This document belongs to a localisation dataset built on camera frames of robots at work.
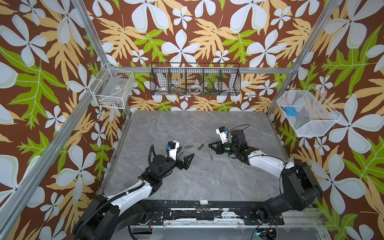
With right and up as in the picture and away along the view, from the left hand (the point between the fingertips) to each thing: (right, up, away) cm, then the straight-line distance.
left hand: (186, 149), depth 79 cm
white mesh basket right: (+68, +19, +3) cm, 71 cm away
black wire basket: (+5, +44, +19) cm, 48 cm away
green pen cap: (+1, -1, +23) cm, 23 cm away
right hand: (+12, +1, +7) cm, 14 cm away
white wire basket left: (-44, +35, +8) cm, 57 cm away
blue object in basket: (+61, +21, +8) cm, 65 cm away
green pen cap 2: (+9, -2, +23) cm, 24 cm away
